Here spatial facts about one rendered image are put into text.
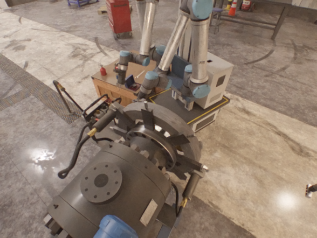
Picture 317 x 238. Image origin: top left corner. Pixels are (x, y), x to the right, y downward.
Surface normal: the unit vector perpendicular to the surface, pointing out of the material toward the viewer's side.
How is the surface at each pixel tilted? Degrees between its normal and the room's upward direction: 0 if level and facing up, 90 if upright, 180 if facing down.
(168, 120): 37
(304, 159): 0
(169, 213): 0
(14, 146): 0
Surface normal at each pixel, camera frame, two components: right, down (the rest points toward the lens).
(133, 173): 0.29, -0.51
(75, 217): 0.01, -0.67
